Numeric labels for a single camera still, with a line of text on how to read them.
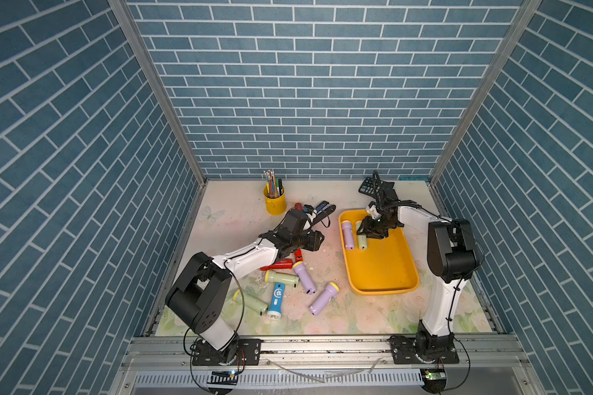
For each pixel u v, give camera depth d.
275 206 1.02
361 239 0.96
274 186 1.02
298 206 1.11
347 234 0.97
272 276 0.87
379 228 0.87
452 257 0.54
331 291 0.83
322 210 1.07
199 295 0.44
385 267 0.92
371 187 1.16
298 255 0.92
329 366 0.72
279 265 0.91
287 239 0.69
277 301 0.81
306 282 0.86
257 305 0.80
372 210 0.95
